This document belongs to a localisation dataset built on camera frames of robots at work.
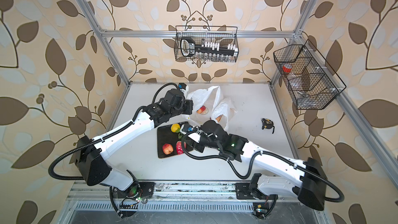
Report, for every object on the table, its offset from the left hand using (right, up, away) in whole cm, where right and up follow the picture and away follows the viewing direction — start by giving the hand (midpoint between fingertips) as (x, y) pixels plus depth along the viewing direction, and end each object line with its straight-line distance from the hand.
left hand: (195, 102), depth 78 cm
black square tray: (-18, -20, +12) cm, 29 cm away
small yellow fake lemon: (-13, -15, +13) cm, 24 cm away
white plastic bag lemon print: (+7, -1, +6) cm, 10 cm away
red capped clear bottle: (+52, +19, +10) cm, 56 cm away
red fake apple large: (-15, -25, +5) cm, 30 cm away
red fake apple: (+12, -7, -4) cm, 14 cm away
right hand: (-3, -15, -7) cm, 17 cm away
